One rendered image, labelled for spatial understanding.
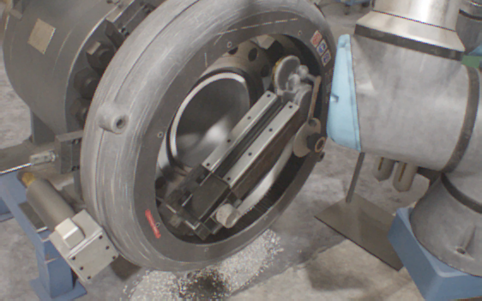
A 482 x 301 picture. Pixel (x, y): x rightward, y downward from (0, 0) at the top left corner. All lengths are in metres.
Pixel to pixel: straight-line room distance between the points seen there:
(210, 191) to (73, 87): 0.44
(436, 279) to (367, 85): 0.29
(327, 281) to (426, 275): 0.99
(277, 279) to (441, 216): 1.01
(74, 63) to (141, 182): 0.39
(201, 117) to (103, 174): 0.54
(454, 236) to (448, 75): 0.22
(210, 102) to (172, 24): 0.52
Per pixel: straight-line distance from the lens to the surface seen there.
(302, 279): 1.64
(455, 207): 0.68
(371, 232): 1.93
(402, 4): 0.59
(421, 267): 0.71
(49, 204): 1.09
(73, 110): 1.18
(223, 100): 1.30
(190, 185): 1.09
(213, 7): 0.88
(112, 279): 1.55
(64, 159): 0.94
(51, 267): 1.41
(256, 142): 1.10
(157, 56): 0.83
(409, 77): 0.57
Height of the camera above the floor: 1.12
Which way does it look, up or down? 29 degrees down
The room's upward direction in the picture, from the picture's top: 8 degrees clockwise
